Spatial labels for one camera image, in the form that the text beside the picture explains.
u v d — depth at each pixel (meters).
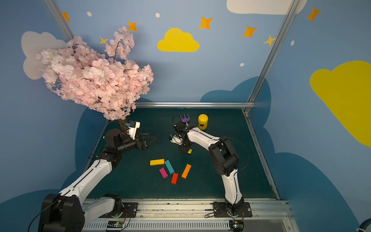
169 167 0.88
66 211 0.40
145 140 0.69
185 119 1.15
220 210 0.74
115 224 0.72
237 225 0.72
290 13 0.72
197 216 0.74
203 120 1.02
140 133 0.75
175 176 0.86
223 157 0.53
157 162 0.91
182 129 0.73
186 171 0.88
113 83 0.64
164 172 0.86
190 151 0.88
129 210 0.75
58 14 0.71
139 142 0.69
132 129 0.70
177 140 0.85
